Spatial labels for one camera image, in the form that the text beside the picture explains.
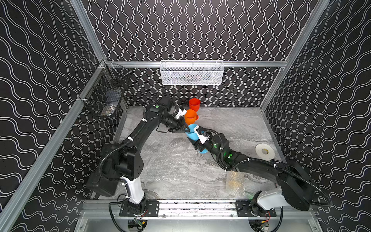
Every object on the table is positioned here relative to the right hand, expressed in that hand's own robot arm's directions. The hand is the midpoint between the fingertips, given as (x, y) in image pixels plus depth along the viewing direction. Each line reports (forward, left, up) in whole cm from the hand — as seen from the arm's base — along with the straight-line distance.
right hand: (195, 131), depth 79 cm
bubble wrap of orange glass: (-13, +12, -22) cm, 28 cm away
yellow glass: (-24, -21, -15) cm, 35 cm away
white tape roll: (0, -47, -23) cm, 52 cm away
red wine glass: (+29, -1, -7) cm, 30 cm away
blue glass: (-6, +1, +5) cm, 8 cm away
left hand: (0, +4, +3) cm, 4 cm away
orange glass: (+19, +2, -9) cm, 21 cm away
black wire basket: (+25, +58, +5) cm, 63 cm away
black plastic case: (-27, +46, -4) cm, 53 cm away
